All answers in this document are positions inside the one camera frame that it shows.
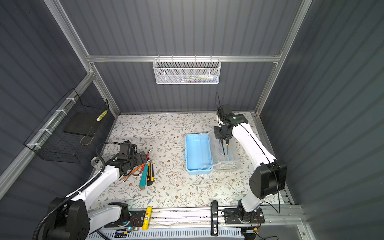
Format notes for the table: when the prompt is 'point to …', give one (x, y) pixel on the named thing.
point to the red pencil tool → (147, 156)
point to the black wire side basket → (73, 123)
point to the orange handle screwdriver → (227, 144)
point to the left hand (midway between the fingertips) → (137, 158)
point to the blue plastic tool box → (205, 153)
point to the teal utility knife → (143, 177)
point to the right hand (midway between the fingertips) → (221, 134)
